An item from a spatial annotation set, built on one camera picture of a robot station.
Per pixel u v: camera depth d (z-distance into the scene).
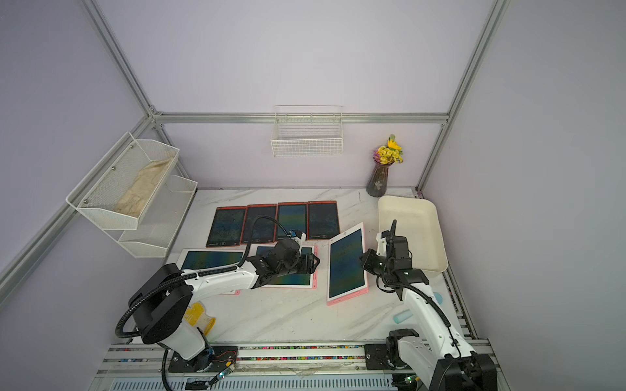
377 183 1.12
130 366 0.73
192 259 0.96
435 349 0.45
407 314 0.81
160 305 0.44
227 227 1.05
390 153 1.01
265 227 1.06
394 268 0.63
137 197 0.77
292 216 1.11
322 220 1.08
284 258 0.68
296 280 0.90
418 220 1.09
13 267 0.51
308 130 0.95
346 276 0.91
